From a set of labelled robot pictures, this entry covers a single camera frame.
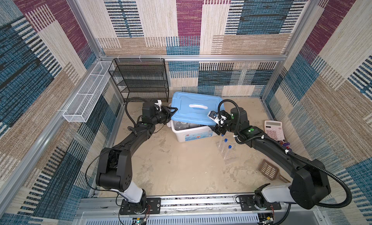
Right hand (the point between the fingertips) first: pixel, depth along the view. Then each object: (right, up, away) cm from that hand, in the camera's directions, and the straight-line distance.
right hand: (214, 119), depth 83 cm
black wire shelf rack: (-50, +28, +27) cm, 64 cm away
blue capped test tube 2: (+6, -12, -3) cm, 13 cm away
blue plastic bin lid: (-11, +6, +4) cm, 14 cm away
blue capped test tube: (+4, -9, -2) cm, 10 cm away
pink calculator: (+43, -8, +16) cm, 47 cm away
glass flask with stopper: (-20, -5, +14) cm, 25 cm away
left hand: (-20, +7, +1) cm, 22 cm away
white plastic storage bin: (-15, -7, 0) cm, 17 cm away
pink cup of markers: (+40, -14, 0) cm, 43 cm away
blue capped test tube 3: (+7, -15, -5) cm, 17 cm away
